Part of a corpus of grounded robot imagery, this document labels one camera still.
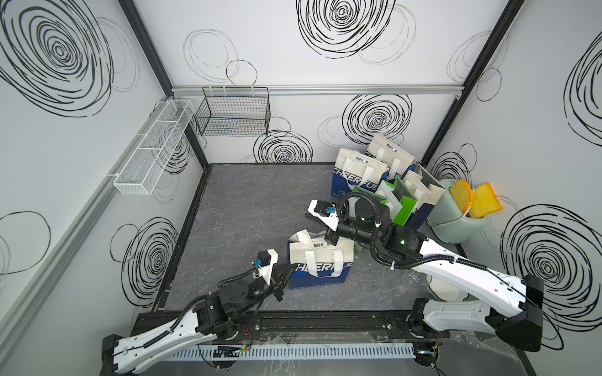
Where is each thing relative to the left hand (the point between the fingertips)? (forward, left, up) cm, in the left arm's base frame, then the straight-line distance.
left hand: (295, 267), depth 69 cm
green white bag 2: (+19, -36, +8) cm, 42 cm away
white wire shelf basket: (+23, +48, +15) cm, 56 cm away
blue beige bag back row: (+45, -36, +6) cm, 58 cm away
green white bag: (+25, -30, +8) cm, 39 cm away
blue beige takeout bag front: (+23, -42, +10) cm, 49 cm away
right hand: (+9, -4, +15) cm, 18 cm away
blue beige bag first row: (+1, -7, +2) cm, 7 cm away
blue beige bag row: (+38, -22, +3) cm, 44 cm away
